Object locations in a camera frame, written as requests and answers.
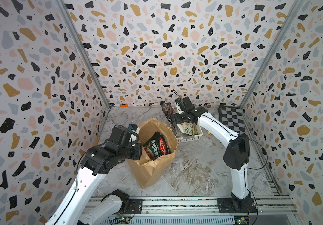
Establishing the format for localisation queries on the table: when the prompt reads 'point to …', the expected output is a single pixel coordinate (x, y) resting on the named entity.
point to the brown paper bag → (147, 170)
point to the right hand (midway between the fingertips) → (178, 116)
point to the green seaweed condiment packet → (188, 128)
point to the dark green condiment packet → (157, 146)
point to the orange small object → (124, 105)
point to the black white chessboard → (232, 116)
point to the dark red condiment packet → (168, 111)
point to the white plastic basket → (183, 138)
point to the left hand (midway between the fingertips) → (142, 147)
